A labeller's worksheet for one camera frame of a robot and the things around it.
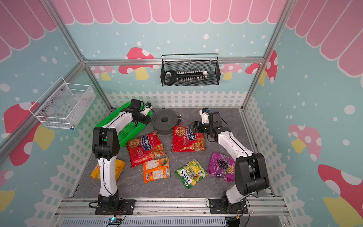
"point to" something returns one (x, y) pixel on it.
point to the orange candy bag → (156, 169)
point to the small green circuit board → (115, 221)
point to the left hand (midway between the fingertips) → (148, 120)
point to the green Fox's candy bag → (192, 173)
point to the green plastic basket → (129, 133)
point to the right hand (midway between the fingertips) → (194, 125)
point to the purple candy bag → (221, 167)
